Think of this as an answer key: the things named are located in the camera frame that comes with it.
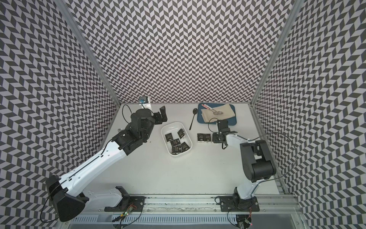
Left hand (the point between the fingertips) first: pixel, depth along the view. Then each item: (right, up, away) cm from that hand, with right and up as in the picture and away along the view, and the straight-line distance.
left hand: (156, 109), depth 72 cm
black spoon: (+21, 0, +40) cm, 46 cm away
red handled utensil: (+33, +4, +47) cm, 57 cm away
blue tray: (+47, -7, +30) cm, 56 cm away
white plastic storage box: (+6, -11, +20) cm, 24 cm away
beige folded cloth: (+44, 0, +39) cm, 59 cm away
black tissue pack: (+24, -18, +25) cm, 39 cm away
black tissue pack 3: (+11, -15, +25) cm, 31 cm away
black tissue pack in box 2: (+9, -24, +17) cm, 31 cm away
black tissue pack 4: (+3, -18, +25) cm, 30 cm away
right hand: (+36, -20, +25) cm, 48 cm away
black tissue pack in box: (+7, -21, +22) cm, 31 cm away
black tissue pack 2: (+29, -18, +25) cm, 42 cm away
